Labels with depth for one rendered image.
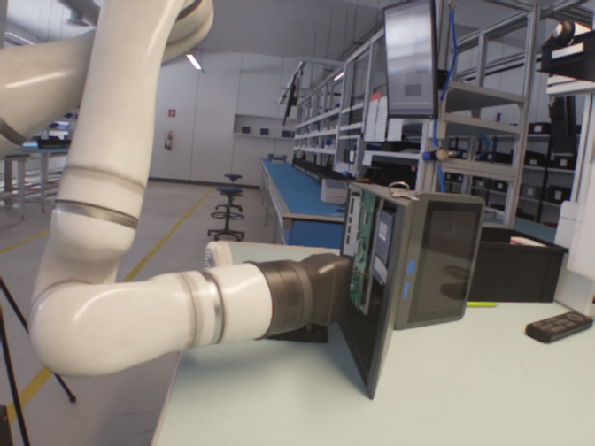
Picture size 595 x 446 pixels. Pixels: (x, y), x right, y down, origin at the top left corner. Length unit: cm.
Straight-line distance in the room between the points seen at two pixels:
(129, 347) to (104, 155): 15
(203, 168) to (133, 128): 1144
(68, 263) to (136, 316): 8
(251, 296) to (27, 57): 30
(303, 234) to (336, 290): 163
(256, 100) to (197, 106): 164
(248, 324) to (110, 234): 14
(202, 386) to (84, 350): 17
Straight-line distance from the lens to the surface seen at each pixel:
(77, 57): 44
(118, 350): 32
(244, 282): 37
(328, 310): 45
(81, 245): 33
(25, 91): 42
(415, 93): 182
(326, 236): 210
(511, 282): 87
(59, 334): 31
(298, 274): 41
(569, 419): 53
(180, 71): 1203
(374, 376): 44
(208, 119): 1175
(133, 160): 34
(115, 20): 37
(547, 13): 258
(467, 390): 52
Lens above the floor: 125
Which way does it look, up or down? 10 degrees down
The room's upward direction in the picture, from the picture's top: 6 degrees clockwise
